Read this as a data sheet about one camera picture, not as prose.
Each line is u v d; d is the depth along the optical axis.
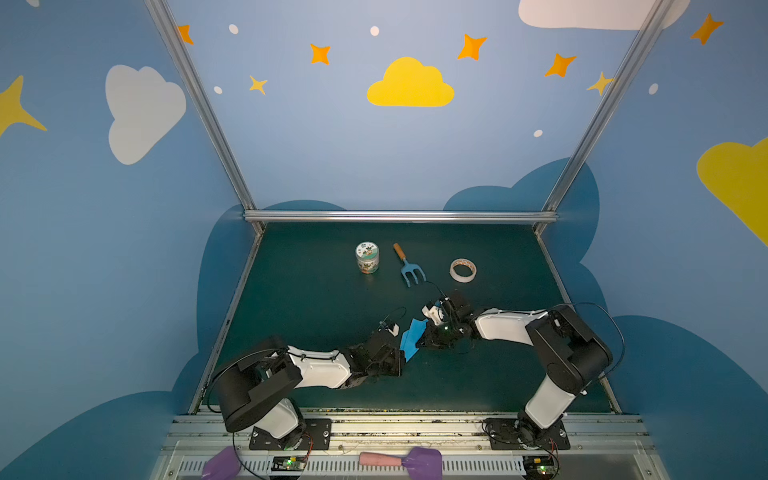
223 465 0.71
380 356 0.69
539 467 0.71
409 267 1.09
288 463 0.72
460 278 1.06
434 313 0.88
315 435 0.75
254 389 0.44
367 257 1.02
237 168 1.02
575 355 0.48
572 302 1.07
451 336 0.80
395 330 0.83
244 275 1.12
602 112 0.86
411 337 0.91
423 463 0.69
